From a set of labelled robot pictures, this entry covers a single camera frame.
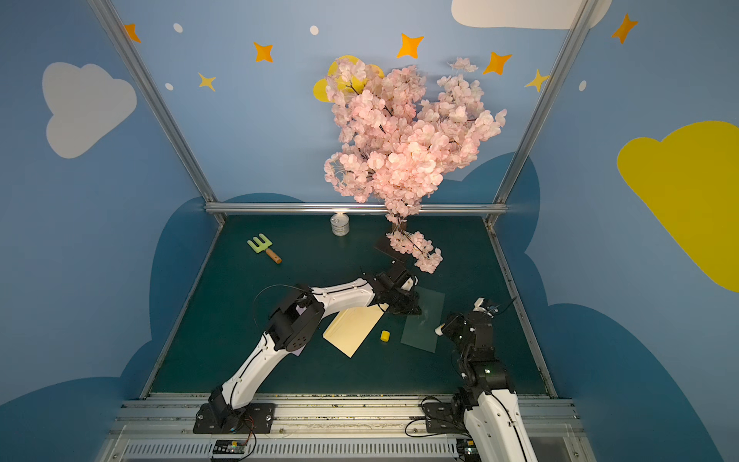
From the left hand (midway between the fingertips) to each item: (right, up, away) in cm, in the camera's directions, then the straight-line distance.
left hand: (424, 310), depth 94 cm
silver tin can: (-31, +30, +21) cm, 48 cm away
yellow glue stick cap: (-13, -7, -6) cm, 16 cm away
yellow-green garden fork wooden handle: (-61, +21, +19) cm, 67 cm away
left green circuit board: (-54, -30, -22) cm, 65 cm away
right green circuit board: (+7, -32, -20) cm, 38 cm away
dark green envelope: (-2, -6, -2) cm, 7 cm away
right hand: (+7, +2, -11) cm, 13 cm away
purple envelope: (-34, +7, -30) cm, 45 cm away
